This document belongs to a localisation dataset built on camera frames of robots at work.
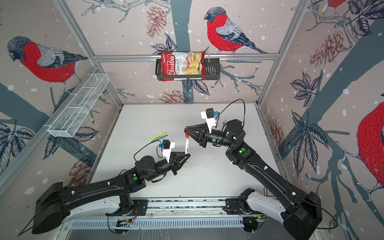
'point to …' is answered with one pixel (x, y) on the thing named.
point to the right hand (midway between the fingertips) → (182, 135)
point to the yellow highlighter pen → (158, 136)
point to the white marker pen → (186, 147)
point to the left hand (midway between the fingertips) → (188, 157)
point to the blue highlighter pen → (155, 140)
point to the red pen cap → (186, 135)
